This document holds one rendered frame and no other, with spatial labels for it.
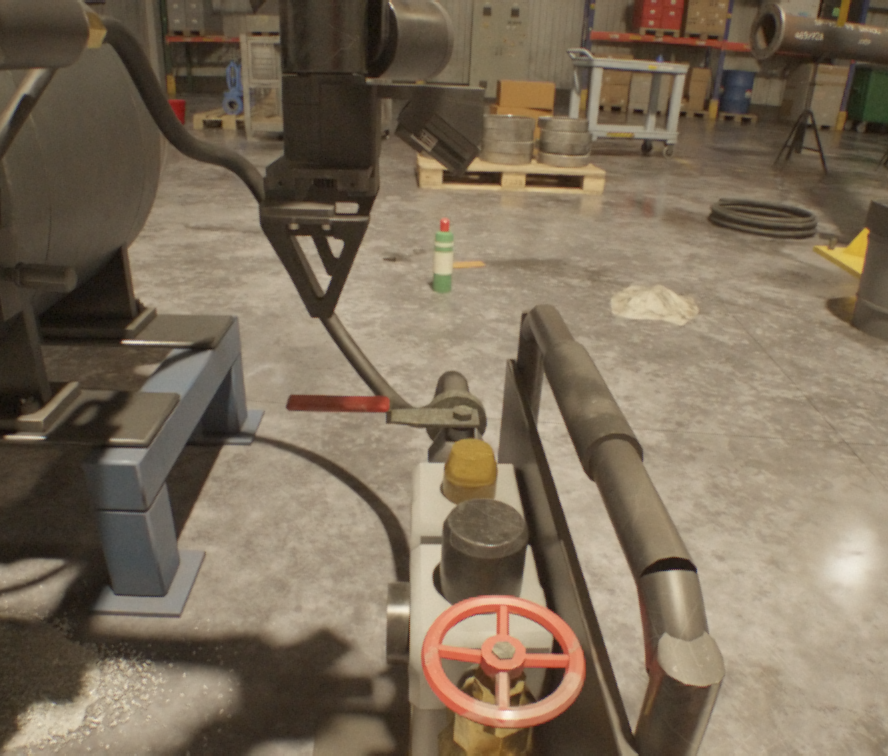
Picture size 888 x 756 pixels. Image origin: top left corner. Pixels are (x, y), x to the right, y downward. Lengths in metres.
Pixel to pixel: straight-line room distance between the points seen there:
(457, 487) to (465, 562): 0.10
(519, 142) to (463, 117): 4.08
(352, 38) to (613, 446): 0.29
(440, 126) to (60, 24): 0.39
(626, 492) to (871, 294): 2.27
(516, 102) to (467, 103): 5.00
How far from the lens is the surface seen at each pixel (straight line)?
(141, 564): 1.06
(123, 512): 1.01
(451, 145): 0.46
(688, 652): 0.27
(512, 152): 4.53
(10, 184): 0.91
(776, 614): 1.17
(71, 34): 0.74
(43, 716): 1.00
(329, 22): 0.45
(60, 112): 1.04
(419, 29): 0.50
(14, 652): 1.10
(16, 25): 0.66
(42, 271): 0.63
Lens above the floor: 0.74
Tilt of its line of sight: 26 degrees down
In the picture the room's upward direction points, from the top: 3 degrees clockwise
